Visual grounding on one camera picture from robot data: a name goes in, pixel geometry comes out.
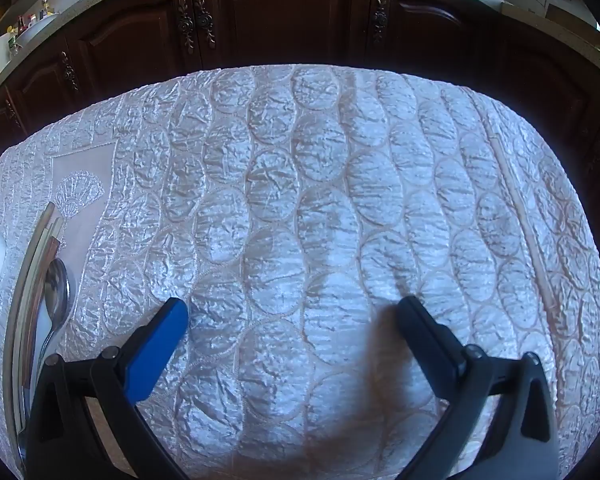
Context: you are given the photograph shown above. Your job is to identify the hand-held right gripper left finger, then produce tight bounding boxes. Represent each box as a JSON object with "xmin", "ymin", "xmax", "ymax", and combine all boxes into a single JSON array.
[{"xmin": 24, "ymin": 297, "xmax": 191, "ymax": 480}]

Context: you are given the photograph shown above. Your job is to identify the metal spoon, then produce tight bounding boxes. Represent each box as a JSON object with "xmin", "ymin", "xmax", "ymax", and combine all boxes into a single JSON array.
[{"xmin": 32, "ymin": 259, "xmax": 71, "ymax": 366}]

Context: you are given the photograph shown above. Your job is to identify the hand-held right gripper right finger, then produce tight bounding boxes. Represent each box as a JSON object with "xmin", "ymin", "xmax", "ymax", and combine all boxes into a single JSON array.
[{"xmin": 395, "ymin": 296, "xmax": 563, "ymax": 480}]

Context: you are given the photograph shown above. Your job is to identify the large white bowl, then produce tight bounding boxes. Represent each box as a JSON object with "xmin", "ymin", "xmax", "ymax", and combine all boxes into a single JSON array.
[{"xmin": 15, "ymin": 12, "xmax": 61, "ymax": 43}]

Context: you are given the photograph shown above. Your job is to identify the white quilted tablecloth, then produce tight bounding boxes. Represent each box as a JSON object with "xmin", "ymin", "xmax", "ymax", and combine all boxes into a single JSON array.
[{"xmin": 0, "ymin": 64, "xmax": 600, "ymax": 480}]

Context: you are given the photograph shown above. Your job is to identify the pale green chopstick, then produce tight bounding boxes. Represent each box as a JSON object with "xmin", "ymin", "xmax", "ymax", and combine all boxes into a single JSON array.
[
  {"xmin": 12, "ymin": 210, "xmax": 60, "ymax": 411},
  {"xmin": 2, "ymin": 202, "xmax": 56, "ymax": 453}
]

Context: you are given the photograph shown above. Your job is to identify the brown wooden base cabinets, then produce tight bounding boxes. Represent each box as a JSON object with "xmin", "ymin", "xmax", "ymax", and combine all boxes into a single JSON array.
[{"xmin": 0, "ymin": 0, "xmax": 600, "ymax": 196}]

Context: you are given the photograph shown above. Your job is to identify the brown-handled fork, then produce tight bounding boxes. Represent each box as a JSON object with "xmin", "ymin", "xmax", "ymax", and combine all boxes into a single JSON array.
[{"xmin": 22, "ymin": 236, "xmax": 62, "ymax": 391}]

